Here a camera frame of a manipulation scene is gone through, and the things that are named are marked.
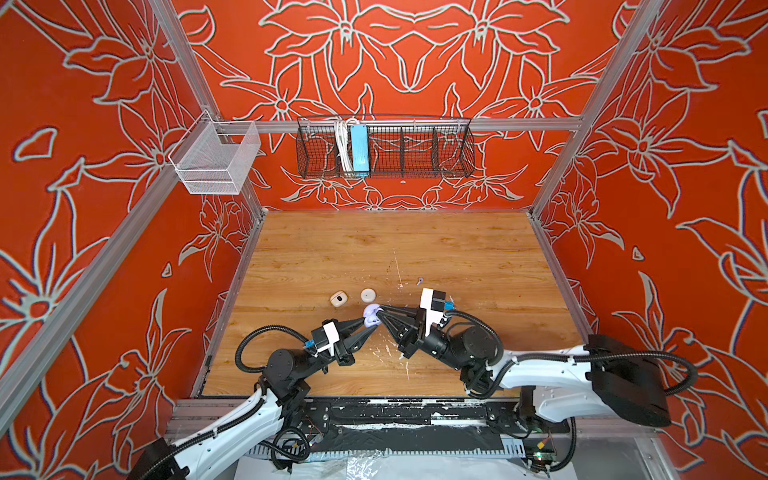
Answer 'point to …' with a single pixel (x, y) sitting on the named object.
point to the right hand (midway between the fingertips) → (376, 317)
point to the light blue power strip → (360, 150)
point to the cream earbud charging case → (339, 298)
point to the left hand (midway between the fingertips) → (371, 321)
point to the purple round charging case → (370, 316)
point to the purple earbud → (421, 280)
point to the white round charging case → (368, 295)
